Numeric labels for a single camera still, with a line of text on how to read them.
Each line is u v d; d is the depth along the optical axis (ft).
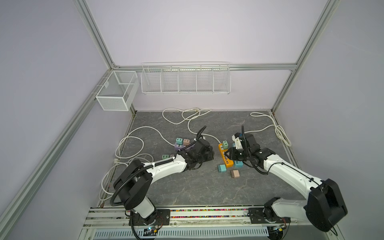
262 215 2.42
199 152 2.16
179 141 3.12
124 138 3.48
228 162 2.94
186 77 3.23
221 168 2.91
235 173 2.84
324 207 1.32
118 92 3.25
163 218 2.42
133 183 1.44
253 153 2.08
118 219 2.47
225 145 3.05
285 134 3.67
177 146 3.16
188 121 3.67
